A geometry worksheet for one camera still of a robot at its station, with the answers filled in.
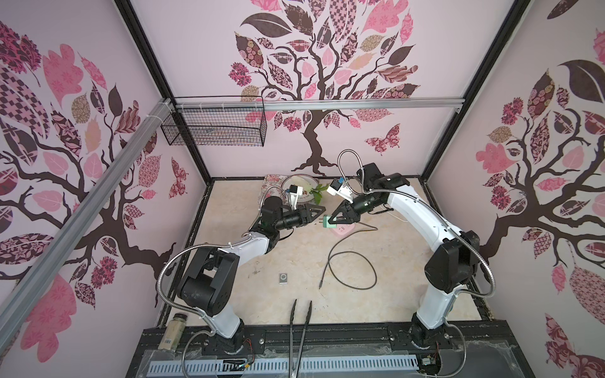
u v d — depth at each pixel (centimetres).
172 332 72
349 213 69
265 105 91
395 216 61
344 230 98
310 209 76
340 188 70
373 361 78
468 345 73
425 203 54
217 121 95
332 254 93
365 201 69
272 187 118
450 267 48
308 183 113
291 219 74
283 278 87
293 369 67
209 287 46
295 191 79
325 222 75
